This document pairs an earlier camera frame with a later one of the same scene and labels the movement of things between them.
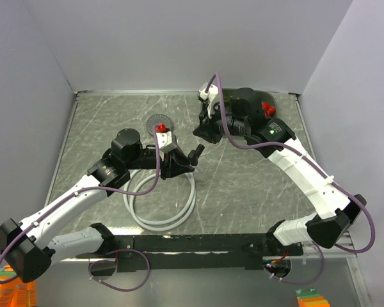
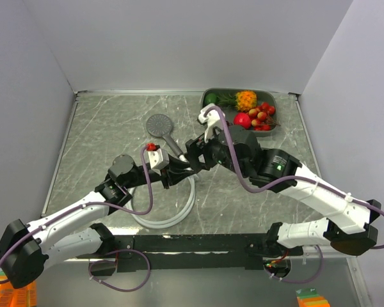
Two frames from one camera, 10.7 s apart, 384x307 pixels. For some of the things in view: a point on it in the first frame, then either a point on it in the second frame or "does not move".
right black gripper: x=206 y=128 to x=195 y=148
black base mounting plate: x=243 y=252 does not move
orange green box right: x=309 y=297 does not move
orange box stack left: x=14 y=293 does not move
